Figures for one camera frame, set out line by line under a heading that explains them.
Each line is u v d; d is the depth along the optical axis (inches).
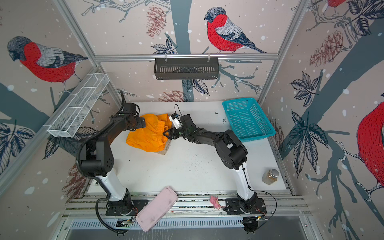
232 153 21.4
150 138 35.5
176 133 32.9
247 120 43.5
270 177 29.4
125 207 26.4
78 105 30.7
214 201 28.6
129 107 30.2
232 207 28.6
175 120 33.7
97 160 19.3
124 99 32.1
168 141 34.8
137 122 34.5
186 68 41.9
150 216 27.0
